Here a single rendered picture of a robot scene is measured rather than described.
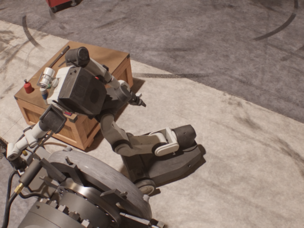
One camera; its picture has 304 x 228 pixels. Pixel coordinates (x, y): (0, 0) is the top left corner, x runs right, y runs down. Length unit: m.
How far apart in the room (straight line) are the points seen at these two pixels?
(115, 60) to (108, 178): 1.71
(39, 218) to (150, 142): 1.20
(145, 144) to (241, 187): 0.91
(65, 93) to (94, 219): 0.75
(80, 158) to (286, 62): 3.06
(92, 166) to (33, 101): 1.44
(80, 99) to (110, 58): 1.44
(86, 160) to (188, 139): 1.13
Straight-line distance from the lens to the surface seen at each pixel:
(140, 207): 1.79
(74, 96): 1.82
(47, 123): 1.92
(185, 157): 2.69
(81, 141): 2.92
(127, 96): 2.10
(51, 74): 1.94
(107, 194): 1.72
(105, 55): 3.29
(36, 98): 3.03
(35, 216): 1.78
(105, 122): 2.15
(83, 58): 1.99
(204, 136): 3.05
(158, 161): 2.67
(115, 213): 1.88
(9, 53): 4.87
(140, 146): 2.50
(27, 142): 2.20
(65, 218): 1.70
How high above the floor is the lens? 2.35
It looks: 46 degrees down
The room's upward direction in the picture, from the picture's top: 4 degrees counter-clockwise
